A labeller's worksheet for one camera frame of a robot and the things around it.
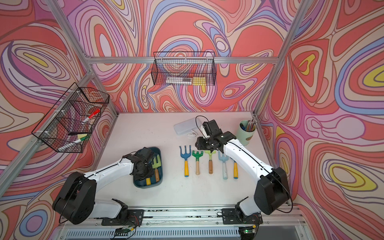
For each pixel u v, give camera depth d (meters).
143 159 0.70
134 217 0.73
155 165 0.90
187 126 1.09
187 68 0.96
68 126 0.75
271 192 0.41
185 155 0.96
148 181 0.84
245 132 0.91
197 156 0.95
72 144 0.72
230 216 0.73
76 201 0.42
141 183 0.85
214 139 0.61
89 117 0.78
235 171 0.88
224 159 0.93
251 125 0.91
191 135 1.05
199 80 0.91
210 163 0.91
